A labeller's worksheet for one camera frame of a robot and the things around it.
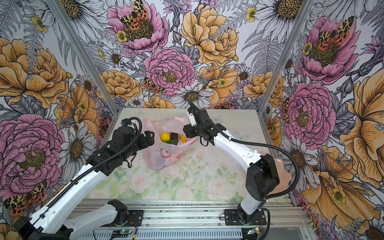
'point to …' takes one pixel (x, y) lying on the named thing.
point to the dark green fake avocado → (174, 141)
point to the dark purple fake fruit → (173, 136)
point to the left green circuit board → (118, 232)
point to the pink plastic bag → (160, 155)
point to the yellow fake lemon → (165, 137)
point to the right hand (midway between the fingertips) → (189, 131)
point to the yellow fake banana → (183, 139)
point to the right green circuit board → (256, 230)
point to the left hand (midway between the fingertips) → (146, 141)
